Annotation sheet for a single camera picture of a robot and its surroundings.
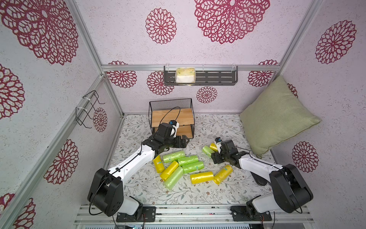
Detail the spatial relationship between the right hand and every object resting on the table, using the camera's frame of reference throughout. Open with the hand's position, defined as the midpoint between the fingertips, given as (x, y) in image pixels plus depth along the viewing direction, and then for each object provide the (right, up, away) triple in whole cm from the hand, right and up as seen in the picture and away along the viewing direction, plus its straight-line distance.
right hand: (216, 152), depth 92 cm
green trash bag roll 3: (-5, +1, +2) cm, 6 cm away
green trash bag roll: (-18, -4, -3) cm, 19 cm away
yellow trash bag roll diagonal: (-30, -10, -6) cm, 32 cm away
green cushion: (+32, +24, -10) cm, 41 cm away
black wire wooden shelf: (-35, +28, +8) cm, 45 cm away
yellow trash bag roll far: (-1, +3, +2) cm, 4 cm away
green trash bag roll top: (-28, -2, -2) cm, 28 cm away
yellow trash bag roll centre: (-11, -12, -11) cm, 20 cm away
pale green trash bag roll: (-29, -16, -12) cm, 35 cm away
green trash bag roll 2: (-15, -8, -6) cm, 18 cm away
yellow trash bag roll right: (+2, -11, -9) cm, 14 cm away
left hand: (-21, +9, -10) cm, 25 cm away
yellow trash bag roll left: (-36, -7, -5) cm, 37 cm away
